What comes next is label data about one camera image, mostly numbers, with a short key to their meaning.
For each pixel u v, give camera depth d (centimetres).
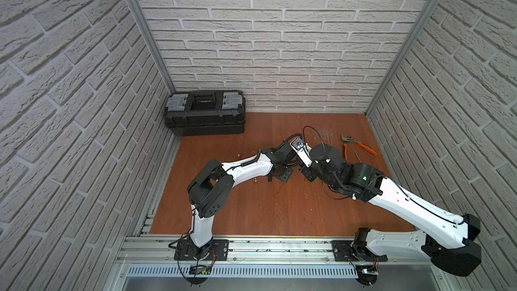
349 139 107
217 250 74
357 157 100
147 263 71
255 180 88
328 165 46
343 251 74
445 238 39
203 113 96
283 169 67
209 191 49
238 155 97
